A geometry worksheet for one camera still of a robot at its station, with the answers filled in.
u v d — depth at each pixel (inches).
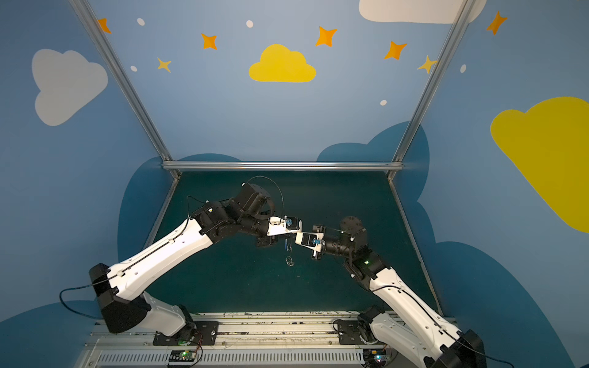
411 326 17.9
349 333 29.2
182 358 28.3
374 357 28.1
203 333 29.0
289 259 28.9
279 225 22.2
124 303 16.3
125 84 33.6
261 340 28.9
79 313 17.6
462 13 27.6
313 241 21.9
